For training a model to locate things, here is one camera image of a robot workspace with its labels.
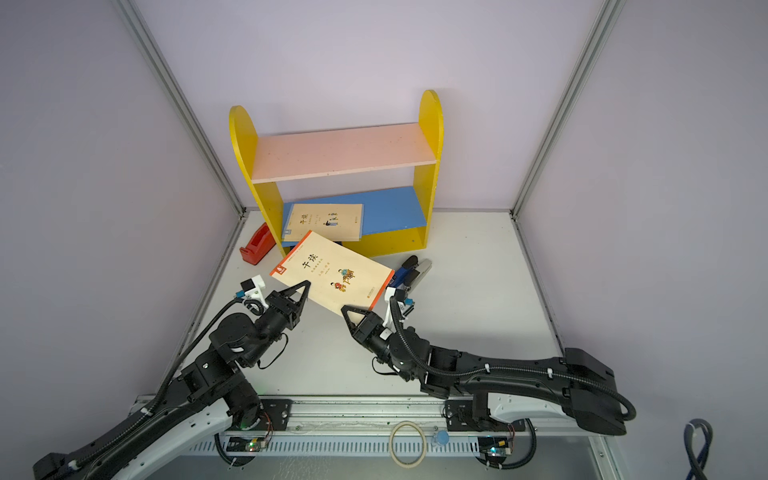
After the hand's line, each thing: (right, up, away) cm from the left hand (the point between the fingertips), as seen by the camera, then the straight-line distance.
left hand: (309, 284), depth 67 cm
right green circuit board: (+44, -40, +4) cm, 60 cm away
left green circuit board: (-17, -40, +5) cm, 44 cm away
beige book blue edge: (0, +16, +30) cm, 34 cm away
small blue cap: (+30, -32, -5) cm, 44 cm away
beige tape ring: (+27, -40, +4) cm, 48 cm away
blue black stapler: (+25, -1, +30) cm, 40 cm away
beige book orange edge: (+6, +1, +4) cm, 7 cm away
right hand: (+7, -8, -1) cm, 11 cm away
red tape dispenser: (-28, +9, +36) cm, 47 cm away
